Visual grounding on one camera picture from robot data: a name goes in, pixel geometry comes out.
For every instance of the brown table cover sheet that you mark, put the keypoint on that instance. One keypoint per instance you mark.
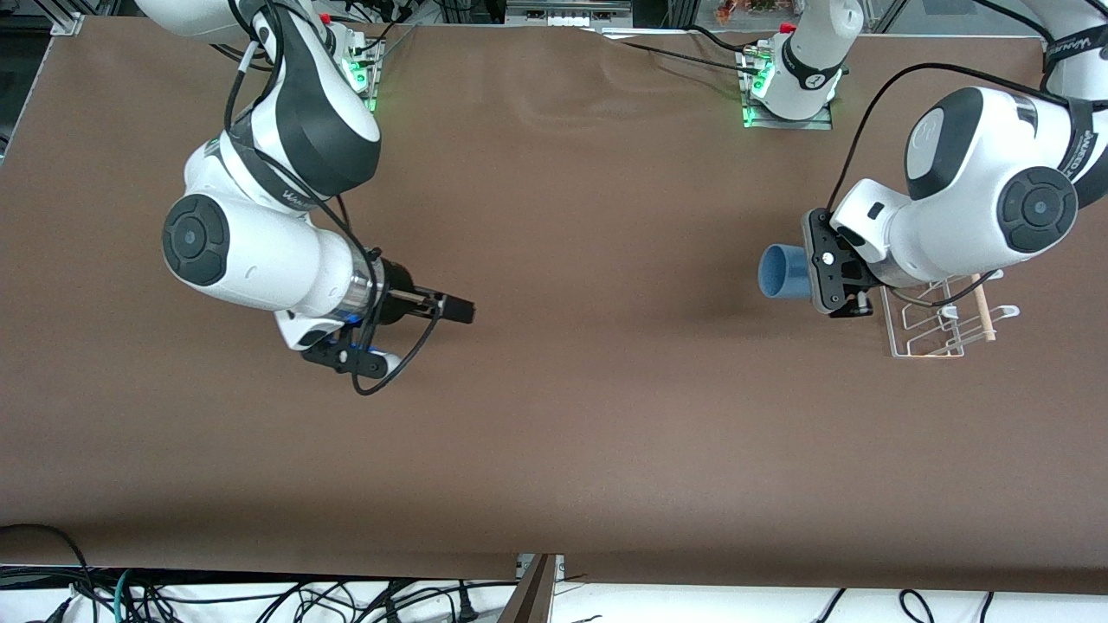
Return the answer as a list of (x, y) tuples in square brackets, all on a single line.
[(554, 415)]

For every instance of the small metal bracket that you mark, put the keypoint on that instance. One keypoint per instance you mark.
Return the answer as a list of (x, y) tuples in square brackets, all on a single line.
[(559, 567)]

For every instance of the blue plastic cup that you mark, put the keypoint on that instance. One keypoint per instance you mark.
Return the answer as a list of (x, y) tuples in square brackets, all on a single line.
[(783, 275)]

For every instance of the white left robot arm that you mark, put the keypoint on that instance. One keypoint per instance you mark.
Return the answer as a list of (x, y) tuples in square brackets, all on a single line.
[(952, 234)]

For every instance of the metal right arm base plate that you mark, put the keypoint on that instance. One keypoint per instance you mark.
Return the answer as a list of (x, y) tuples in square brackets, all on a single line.
[(370, 102)]

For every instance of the grey box with ports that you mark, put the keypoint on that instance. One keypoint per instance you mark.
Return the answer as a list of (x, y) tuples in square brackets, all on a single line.
[(567, 9)]

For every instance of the clear acrylic cup rack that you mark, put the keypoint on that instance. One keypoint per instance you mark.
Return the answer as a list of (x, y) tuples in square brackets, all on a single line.
[(917, 351)]

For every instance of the orange red clutter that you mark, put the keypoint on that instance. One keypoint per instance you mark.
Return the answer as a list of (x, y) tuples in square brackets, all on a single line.
[(744, 9)]

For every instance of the brown wooden beam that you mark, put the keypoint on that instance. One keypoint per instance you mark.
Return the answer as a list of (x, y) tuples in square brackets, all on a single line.
[(530, 601)]

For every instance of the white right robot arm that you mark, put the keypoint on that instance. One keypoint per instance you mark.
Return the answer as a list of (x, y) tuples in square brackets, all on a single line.
[(260, 260)]

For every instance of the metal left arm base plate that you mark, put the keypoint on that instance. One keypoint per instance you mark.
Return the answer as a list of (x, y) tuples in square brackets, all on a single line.
[(818, 125)]

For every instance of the wooden dowel peg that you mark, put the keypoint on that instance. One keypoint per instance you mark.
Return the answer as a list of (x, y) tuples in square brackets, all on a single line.
[(982, 311)]

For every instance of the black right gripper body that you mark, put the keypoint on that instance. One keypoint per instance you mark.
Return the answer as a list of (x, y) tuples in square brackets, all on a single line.
[(397, 285)]

